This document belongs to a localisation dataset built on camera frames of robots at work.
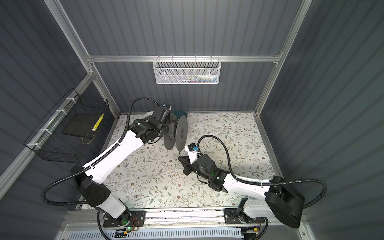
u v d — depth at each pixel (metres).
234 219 0.73
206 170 0.60
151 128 0.52
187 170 0.71
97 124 0.77
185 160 0.71
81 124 0.75
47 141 0.63
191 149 0.66
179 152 0.77
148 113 1.12
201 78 0.91
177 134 0.70
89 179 0.41
